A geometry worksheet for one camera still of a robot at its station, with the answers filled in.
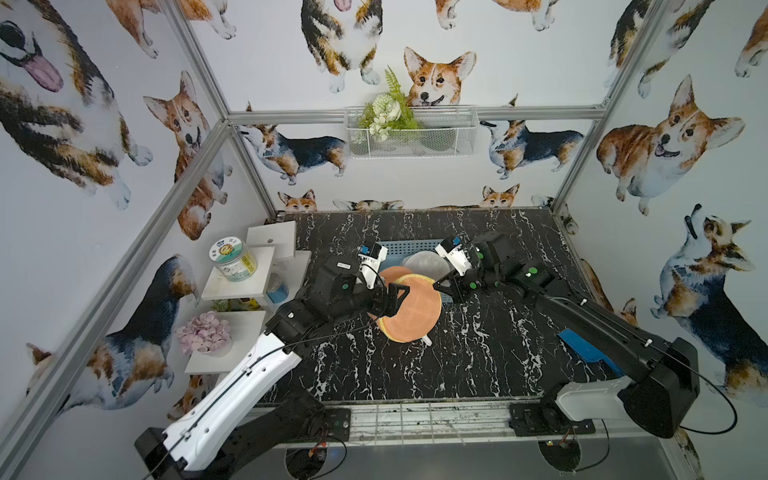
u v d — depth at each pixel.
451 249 0.67
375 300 0.59
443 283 0.72
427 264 0.96
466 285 0.66
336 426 0.73
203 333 0.63
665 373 0.40
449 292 0.71
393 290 0.60
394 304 0.60
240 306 0.87
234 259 0.70
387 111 0.80
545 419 0.67
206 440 0.38
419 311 0.74
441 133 0.93
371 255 0.59
